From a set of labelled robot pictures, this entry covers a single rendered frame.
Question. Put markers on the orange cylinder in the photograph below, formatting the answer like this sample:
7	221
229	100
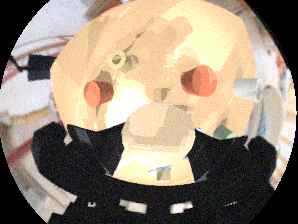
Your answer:
201	81
98	92

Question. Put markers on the white cup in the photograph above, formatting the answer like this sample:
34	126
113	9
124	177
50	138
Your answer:
248	88

